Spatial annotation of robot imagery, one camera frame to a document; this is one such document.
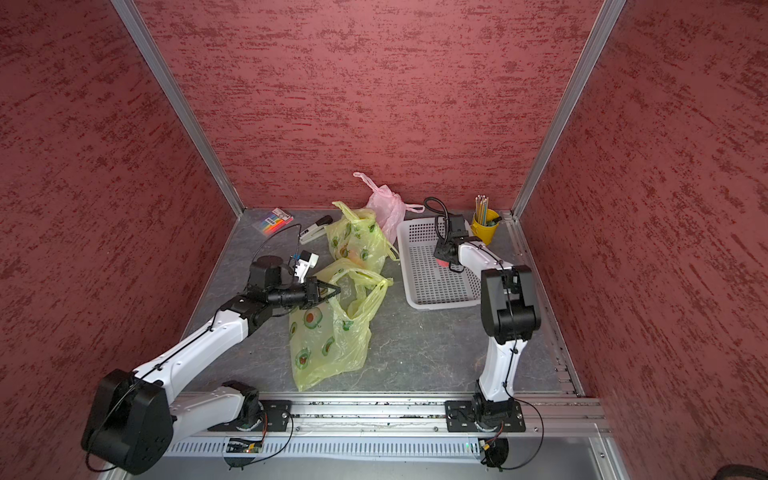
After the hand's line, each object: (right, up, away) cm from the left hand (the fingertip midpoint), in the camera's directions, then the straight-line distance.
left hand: (338, 296), depth 77 cm
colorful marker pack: (-33, +23, +40) cm, 57 cm away
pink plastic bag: (+13, +26, +26) cm, 39 cm away
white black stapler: (-15, +19, +35) cm, 43 cm away
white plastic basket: (+27, 0, +23) cm, 35 cm away
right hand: (+32, +10, +23) cm, 41 cm away
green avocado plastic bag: (+3, +15, +15) cm, 22 cm away
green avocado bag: (-1, -10, -1) cm, 10 cm away
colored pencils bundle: (+45, +27, +25) cm, 58 cm away
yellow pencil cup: (+48, +18, +28) cm, 59 cm away
